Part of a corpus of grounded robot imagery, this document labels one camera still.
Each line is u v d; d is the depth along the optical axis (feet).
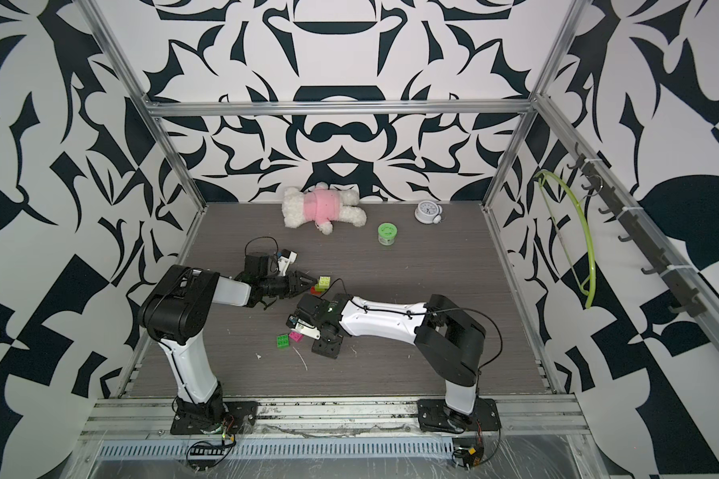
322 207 3.53
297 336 2.79
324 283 3.01
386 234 3.44
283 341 2.78
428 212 3.76
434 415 2.43
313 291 3.11
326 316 2.01
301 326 2.44
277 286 2.85
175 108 3.69
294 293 2.90
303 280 2.97
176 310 1.67
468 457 2.33
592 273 2.17
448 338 1.50
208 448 2.38
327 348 2.40
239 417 2.44
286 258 3.01
